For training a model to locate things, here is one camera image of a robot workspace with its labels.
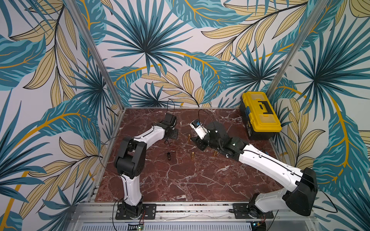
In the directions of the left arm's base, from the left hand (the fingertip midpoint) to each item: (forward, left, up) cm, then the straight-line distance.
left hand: (173, 134), depth 96 cm
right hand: (-11, -13, +18) cm, 25 cm away
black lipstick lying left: (-14, +2, 0) cm, 14 cm away
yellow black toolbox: (+4, -56, +11) cm, 57 cm away
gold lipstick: (-13, -13, -3) cm, 19 cm away
